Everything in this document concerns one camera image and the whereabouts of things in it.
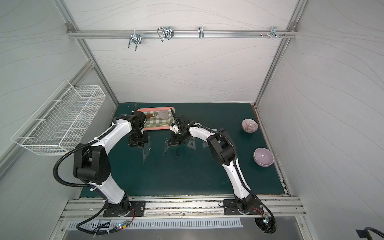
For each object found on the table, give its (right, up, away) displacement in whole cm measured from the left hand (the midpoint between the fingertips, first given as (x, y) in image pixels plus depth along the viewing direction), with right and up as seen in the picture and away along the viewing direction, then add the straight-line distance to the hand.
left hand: (143, 145), depth 87 cm
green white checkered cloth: (+2, +13, +23) cm, 26 cm away
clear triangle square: (+12, -2, +7) cm, 14 cm away
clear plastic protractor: (+37, -1, +11) cm, 39 cm away
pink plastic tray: (+1, +23, +28) cm, 36 cm away
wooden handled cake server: (+6, +19, +25) cm, 32 cm away
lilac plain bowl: (+72, -8, +3) cm, 73 cm away
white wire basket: (-33, +12, -20) cm, 40 cm away
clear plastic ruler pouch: (+2, -2, -3) cm, 4 cm away
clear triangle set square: (+28, -2, +11) cm, 30 cm away
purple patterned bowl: (+69, +11, +18) cm, 72 cm away
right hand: (+13, 0, +7) cm, 15 cm away
